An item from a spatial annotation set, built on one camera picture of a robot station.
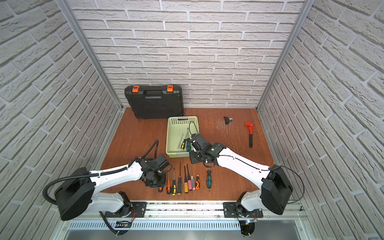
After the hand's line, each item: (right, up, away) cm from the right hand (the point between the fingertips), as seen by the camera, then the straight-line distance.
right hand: (195, 156), depth 81 cm
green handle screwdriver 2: (-5, +4, +14) cm, 15 cm away
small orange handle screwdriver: (-14, -17, -2) cm, 23 cm away
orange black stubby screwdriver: (+1, -14, +1) cm, 14 cm away
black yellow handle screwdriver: (-8, +4, +16) cm, 18 cm away
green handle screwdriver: (+8, -13, +1) cm, 15 cm away
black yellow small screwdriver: (-12, -16, -2) cm, 20 cm away
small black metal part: (+24, +21, +29) cm, 43 cm away
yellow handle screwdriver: (-5, -16, -1) cm, 17 cm away
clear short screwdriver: (-1, -14, +1) cm, 14 cm away
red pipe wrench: (+40, +16, +26) cm, 51 cm away
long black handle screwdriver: (-9, -16, -1) cm, 18 cm away
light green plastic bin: (-12, +14, +25) cm, 31 cm away
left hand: (-16, -16, +1) cm, 23 cm away
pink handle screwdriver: (-3, -15, 0) cm, 15 cm away
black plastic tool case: (-27, +33, +14) cm, 45 cm away
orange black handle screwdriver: (-19, -17, -2) cm, 26 cm away
